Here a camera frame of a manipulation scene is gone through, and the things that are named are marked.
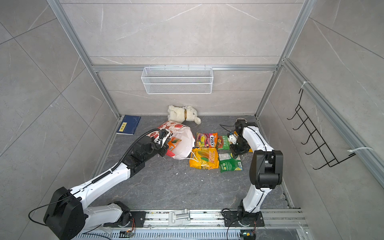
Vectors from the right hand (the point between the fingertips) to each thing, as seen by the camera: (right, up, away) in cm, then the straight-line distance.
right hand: (238, 152), depth 89 cm
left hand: (-41, +11, -9) cm, 43 cm away
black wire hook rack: (+29, +5, -25) cm, 39 cm away
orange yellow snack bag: (-21, -4, +1) cm, 21 cm away
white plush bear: (-38, +25, +21) cm, 50 cm away
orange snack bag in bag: (-41, +5, +7) cm, 42 cm away
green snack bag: (-6, -7, +1) cm, 9 cm away
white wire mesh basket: (-39, +48, +12) cm, 63 cm away
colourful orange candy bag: (-19, +6, +12) cm, 23 cm away
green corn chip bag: (-7, +5, +12) cm, 14 cm away
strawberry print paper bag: (-34, +1, +5) cm, 34 cm away
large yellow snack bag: (+2, +4, -15) cm, 15 cm away
